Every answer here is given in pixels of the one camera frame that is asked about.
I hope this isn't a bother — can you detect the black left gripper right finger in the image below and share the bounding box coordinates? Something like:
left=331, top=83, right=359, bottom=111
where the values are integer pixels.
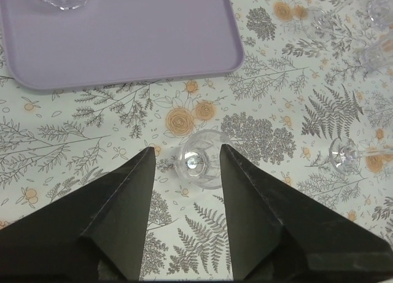
left=220, top=144, right=392, bottom=282

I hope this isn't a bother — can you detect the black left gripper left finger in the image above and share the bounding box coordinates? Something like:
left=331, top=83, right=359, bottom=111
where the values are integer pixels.
left=1, top=147, right=155, bottom=282

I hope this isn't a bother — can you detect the clear champagne flute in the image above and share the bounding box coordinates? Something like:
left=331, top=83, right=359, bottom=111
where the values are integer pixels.
left=301, top=0, right=355, bottom=43

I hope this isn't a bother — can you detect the lilac plastic tray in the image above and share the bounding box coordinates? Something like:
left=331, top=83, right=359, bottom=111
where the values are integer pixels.
left=1, top=0, right=244, bottom=90

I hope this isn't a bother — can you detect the clear tipped wine glass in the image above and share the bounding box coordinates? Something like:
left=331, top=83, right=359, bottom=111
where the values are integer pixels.
left=329, top=137, right=392, bottom=176

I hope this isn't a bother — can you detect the small clear shot glass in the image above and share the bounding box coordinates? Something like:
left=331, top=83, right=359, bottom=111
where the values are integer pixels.
left=174, top=130, right=232, bottom=190

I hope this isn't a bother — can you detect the floral patterned table mat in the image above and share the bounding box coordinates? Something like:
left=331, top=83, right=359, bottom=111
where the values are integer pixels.
left=1, top=0, right=392, bottom=281

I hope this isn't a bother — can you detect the clear faceted tall glass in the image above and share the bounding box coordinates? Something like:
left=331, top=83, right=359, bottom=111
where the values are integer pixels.
left=359, top=0, right=393, bottom=74

